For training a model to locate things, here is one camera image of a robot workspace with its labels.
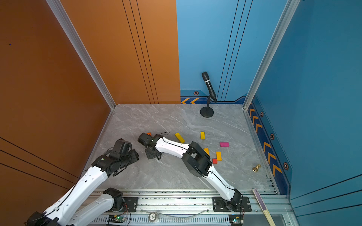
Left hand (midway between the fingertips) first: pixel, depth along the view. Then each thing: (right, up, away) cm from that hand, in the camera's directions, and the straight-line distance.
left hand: (137, 153), depth 83 cm
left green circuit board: (-6, -30, -12) cm, 33 cm away
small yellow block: (+41, +9, +18) cm, 45 cm away
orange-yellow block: (+50, -3, +7) cm, 51 cm away
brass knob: (+71, -10, +2) cm, 72 cm away
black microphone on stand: (+47, +26, +31) cm, 62 cm away
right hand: (+7, -3, +9) cm, 12 cm away
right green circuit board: (+54, -31, -12) cm, 63 cm away
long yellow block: (+25, +6, +17) cm, 31 cm away
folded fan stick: (+69, -26, -12) cm, 75 cm away
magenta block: (+55, +3, +13) cm, 57 cm away
